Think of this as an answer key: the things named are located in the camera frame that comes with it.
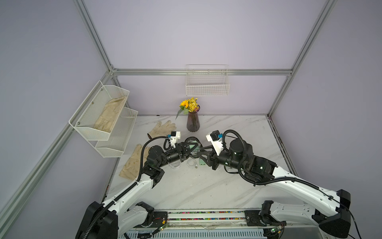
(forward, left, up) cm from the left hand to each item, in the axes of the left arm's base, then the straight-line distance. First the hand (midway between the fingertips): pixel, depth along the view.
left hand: (197, 148), depth 68 cm
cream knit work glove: (+33, +28, -29) cm, 52 cm away
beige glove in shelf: (+16, +49, +2) cm, 51 cm away
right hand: (-3, -2, +1) cm, 4 cm away
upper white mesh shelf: (+18, +54, +2) cm, 57 cm away
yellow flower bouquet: (+35, +4, -4) cm, 35 cm away
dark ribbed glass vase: (+35, +3, -22) cm, 41 cm away
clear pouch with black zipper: (+4, +3, +1) cm, 5 cm away
